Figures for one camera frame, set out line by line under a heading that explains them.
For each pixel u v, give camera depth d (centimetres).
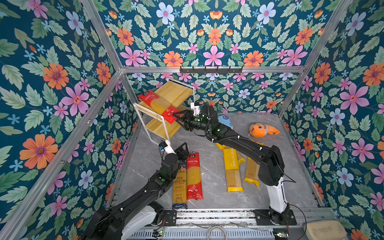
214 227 70
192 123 68
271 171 49
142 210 58
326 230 66
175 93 86
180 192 80
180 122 72
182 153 70
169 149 71
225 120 108
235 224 72
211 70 93
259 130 99
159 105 75
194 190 80
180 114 70
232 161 91
